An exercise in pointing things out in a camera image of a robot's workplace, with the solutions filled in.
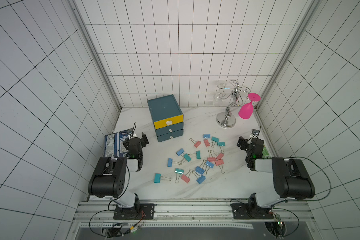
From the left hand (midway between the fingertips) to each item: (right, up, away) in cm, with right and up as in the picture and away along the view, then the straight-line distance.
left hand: (135, 137), depth 95 cm
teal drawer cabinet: (+21, +13, -7) cm, 26 cm away
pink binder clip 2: (+49, -14, -2) cm, 51 cm away
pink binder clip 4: (+53, -15, -5) cm, 56 cm away
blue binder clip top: (+47, 0, +7) cm, 48 cm away
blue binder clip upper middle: (+29, -10, 0) cm, 31 cm away
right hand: (+70, +1, 0) cm, 70 cm away
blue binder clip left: (+23, -15, -5) cm, 28 cm away
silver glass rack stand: (+63, +11, +16) cm, 66 cm away
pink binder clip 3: (+55, -12, -2) cm, 56 cm away
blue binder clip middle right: (+47, -16, -6) cm, 50 cm away
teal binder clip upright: (+40, -11, -2) cm, 42 cm away
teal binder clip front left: (+16, -22, -11) cm, 30 cm away
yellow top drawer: (+22, +10, -9) cm, 25 cm away
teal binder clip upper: (+52, -3, +6) cm, 53 cm away
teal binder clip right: (+57, -6, +5) cm, 58 cm away
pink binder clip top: (+40, -5, +3) cm, 40 cm away
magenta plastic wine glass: (+72, +17, 0) cm, 74 cm away
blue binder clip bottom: (+41, -23, -12) cm, 48 cm away
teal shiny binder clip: (+28, -19, -8) cm, 35 cm away
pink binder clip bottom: (+32, -23, -11) cm, 41 cm away
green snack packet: (+83, -11, -3) cm, 84 cm away
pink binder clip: (+47, -5, +3) cm, 47 cm away
